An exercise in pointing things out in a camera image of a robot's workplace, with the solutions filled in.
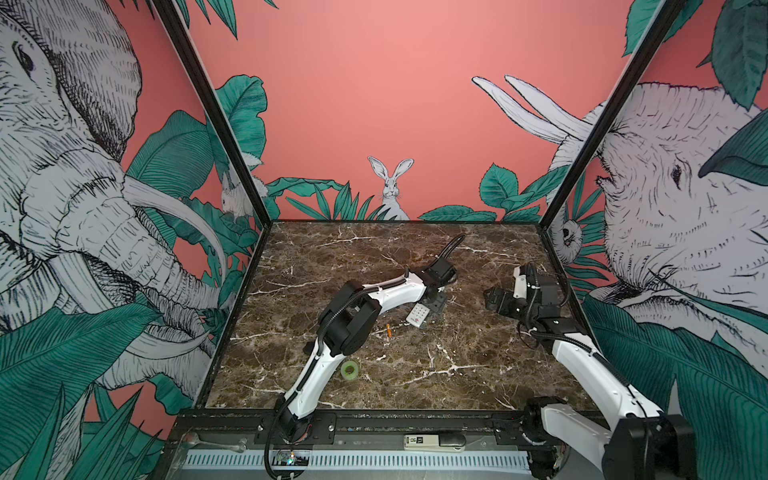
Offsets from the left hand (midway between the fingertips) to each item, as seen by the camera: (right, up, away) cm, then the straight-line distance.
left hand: (434, 293), depth 97 cm
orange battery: (-15, -11, -7) cm, 19 cm away
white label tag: (-7, -30, -28) cm, 42 cm away
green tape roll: (-26, -20, -13) cm, 35 cm away
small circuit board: (-39, -35, -27) cm, 59 cm away
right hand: (+16, +3, -12) cm, 20 cm away
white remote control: (-6, -6, -4) cm, 9 cm away
